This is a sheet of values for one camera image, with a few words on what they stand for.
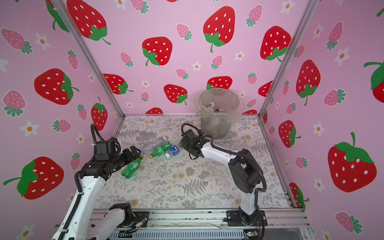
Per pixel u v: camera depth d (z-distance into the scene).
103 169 0.51
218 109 1.08
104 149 0.56
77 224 0.40
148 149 0.96
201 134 0.83
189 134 0.71
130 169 0.86
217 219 0.75
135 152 0.69
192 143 0.70
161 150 0.94
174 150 0.95
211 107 1.05
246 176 0.48
